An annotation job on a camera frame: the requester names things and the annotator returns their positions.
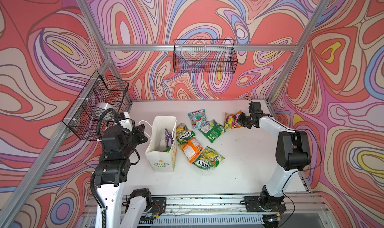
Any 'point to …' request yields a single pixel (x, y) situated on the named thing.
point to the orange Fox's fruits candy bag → (230, 121)
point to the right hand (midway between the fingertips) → (238, 122)
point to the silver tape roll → (105, 105)
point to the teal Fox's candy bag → (198, 118)
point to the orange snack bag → (192, 149)
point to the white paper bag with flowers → (161, 152)
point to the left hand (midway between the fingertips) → (145, 124)
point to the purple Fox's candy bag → (169, 138)
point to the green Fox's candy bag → (213, 131)
